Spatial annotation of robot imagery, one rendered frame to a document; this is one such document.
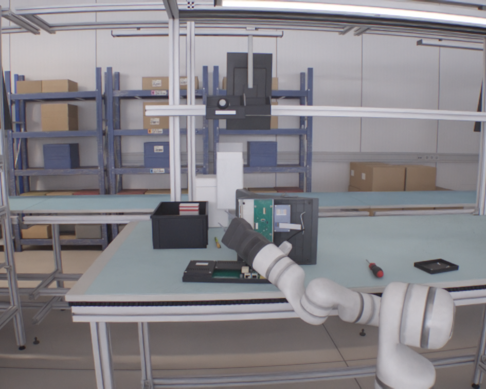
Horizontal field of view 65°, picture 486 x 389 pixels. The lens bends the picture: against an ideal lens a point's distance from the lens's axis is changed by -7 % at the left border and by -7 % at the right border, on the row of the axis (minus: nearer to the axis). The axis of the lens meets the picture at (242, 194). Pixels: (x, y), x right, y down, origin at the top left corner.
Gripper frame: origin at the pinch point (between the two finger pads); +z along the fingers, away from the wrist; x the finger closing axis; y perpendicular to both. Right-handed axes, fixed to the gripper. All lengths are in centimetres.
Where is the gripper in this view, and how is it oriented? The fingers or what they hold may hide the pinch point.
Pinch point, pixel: (221, 216)
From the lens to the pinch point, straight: 108.3
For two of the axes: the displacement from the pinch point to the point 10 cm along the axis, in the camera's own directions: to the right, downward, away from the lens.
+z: -6.7, -5.0, 5.5
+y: -5.8, -1.1, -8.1
